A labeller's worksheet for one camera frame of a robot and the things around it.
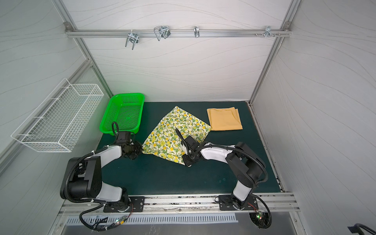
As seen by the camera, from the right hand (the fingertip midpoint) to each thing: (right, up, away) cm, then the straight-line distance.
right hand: (188, 157), depth 90 cm
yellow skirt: (+27, +24, +18) cm, 40 cm away
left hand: (-27, +6, +4) cm, 28 cm away
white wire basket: (-62, +22, -22) cm, 69 cm away
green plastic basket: (-50, +30, +25) cm, 64 cm away
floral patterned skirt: (-14, +9, +6) cm, 18 cm away
